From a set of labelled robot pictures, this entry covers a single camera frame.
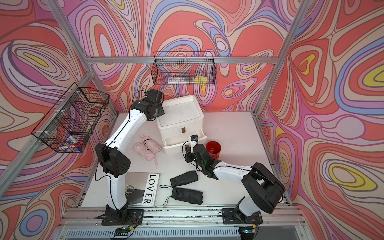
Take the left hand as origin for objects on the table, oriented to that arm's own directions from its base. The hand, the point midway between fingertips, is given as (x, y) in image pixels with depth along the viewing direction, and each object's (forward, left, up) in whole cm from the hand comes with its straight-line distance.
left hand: (160, 111), depth 89 cm
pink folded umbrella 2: (-16, +11, -20) cm, 28 cm away
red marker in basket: (-29, +31, +8) cm, 43 cm away
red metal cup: (-18, -32, -12) cm, 39 cm away
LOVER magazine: (-39, +8, -20) cm, 44 cm away
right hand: (-20, -16, -14) cm, 29 cm away
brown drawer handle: (-11, -15, -4) cm, 19 cm away
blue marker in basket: (-22, +40, +3) cm, 45 cm away
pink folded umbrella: (-13, +5, -20) cm, 24 cm away
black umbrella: (-32, -16, -21) cm, 42 cm away
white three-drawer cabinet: (-4, -14, -1) cm, 15 cm away
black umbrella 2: (-42, -16, -20) cm, 49 cm away
